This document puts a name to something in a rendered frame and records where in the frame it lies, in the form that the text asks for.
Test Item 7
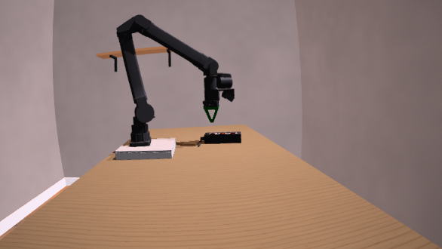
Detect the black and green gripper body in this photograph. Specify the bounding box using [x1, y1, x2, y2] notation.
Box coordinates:
[203, 88, 219, 107]

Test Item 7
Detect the dark grey power strip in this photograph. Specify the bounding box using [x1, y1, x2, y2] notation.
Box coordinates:
[198, 131, 241, 146]

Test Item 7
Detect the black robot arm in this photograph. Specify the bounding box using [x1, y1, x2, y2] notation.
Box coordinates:
[117, 14, 235, 147]

